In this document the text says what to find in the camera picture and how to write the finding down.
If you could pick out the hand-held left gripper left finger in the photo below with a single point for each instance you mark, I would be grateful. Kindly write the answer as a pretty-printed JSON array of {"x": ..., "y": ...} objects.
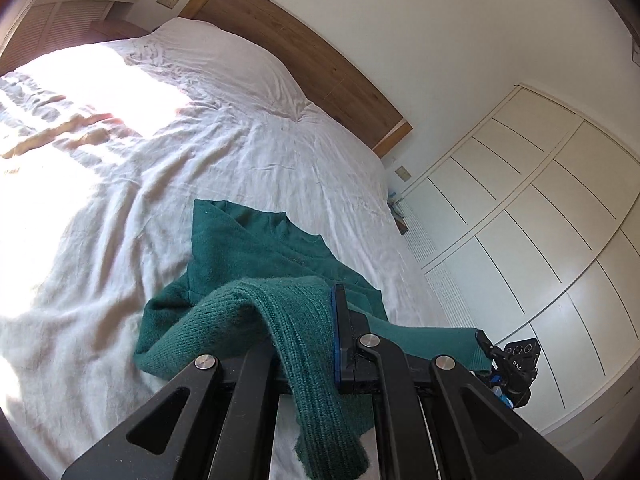
[{"x": 250, "y": 375}]

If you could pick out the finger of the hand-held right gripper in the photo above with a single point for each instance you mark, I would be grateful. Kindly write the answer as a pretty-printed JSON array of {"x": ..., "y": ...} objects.
[{"x": 486, "y": 344}]

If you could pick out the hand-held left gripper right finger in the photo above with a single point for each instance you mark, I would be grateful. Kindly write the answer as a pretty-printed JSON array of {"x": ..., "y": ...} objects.
[{"x": 336, "y": 340}]

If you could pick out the green knit sweater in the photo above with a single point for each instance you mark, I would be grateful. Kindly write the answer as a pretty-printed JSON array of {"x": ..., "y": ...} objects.
[{"x": 240, "y": 270}]

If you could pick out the wooden nightstand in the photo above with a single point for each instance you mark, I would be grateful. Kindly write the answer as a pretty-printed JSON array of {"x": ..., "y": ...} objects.
[
  {"x": 117, "y": 30},
  {"x": 399, "y": 217}
]

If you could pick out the white wardrobe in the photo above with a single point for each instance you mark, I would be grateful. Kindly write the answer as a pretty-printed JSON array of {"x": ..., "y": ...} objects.
[{"x": 550, "y": 220}]

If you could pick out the white pillow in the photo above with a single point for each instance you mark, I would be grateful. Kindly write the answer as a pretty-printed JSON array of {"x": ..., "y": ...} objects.
[
  {"x": 225, "y": 60},
  {"x": 340, "y": 150}
]

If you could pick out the bed with white duvet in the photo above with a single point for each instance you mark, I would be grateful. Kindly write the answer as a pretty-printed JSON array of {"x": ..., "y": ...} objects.
[{"x": 150, "y": 170}]

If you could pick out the wooden headboard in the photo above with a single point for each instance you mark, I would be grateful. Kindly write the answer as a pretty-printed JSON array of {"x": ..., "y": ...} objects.
[{"x": 310, "y": 55}]

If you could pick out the wall switch plate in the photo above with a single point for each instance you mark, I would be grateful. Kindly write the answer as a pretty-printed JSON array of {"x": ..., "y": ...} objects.
[
  {"x": 403, "y": 173},
  {"x": 169, "y": 0}
]

